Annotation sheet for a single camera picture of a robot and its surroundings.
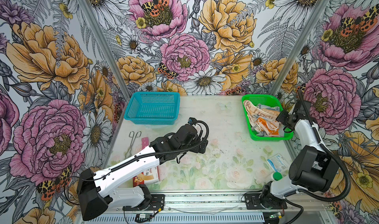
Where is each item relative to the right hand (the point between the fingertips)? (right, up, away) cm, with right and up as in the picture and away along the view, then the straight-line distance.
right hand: (281, 121), depth 87 cm
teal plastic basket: (-82, +8, +28) cm, 87 cm away
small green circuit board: (-74, -43, -17) cm, 87 cm away
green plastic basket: (+8, +14, +24) cm, 29 cm away
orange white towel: (-6, 0, +10) cm, 12 cm away
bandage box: (-73, -28, -8) cm, 78 cm away
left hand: (-49, -10, -13) cm, 52 cm away
